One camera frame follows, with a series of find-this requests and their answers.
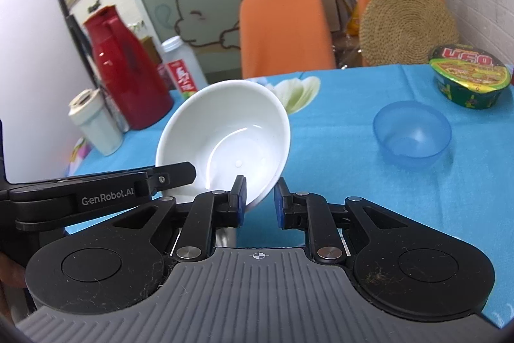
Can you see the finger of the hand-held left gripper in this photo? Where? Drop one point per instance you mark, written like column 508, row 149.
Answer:
column 172, row 176

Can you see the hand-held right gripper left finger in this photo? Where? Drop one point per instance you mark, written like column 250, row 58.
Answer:
column 241, row 202

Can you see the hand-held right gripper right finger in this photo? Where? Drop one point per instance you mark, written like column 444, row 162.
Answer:
column 278, row 202

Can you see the white bowl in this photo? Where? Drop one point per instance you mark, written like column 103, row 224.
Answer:
column 225, row 126

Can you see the blue floral tablecloth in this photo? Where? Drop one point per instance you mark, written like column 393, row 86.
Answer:
column 341, row 186

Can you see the white mug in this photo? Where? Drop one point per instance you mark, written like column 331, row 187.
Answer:
column 98, row 126

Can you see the red thermos jug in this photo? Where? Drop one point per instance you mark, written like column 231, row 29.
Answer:
column 124, row 77

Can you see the plastic bottle with red label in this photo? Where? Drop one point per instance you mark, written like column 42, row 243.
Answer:
column 182, row 57

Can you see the blue plastic bowl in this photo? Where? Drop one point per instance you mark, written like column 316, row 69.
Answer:
column 413, row 138

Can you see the round woven mat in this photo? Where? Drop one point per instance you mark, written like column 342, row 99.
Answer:
column 405, row 25

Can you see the green instant noodle bowl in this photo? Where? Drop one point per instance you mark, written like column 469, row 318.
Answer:
column 470, row 86

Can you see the white screen with black frame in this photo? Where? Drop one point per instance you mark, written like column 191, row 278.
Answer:
column 36, row 65

